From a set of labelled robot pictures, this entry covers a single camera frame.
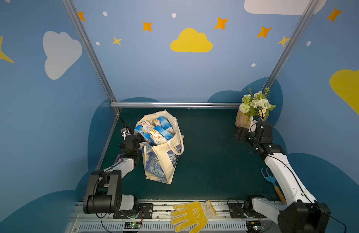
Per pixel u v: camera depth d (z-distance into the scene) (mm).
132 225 705
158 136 733
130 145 692
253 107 840
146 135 831
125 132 765
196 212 737
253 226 710
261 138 598
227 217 737
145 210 751
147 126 861
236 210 749
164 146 699
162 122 861
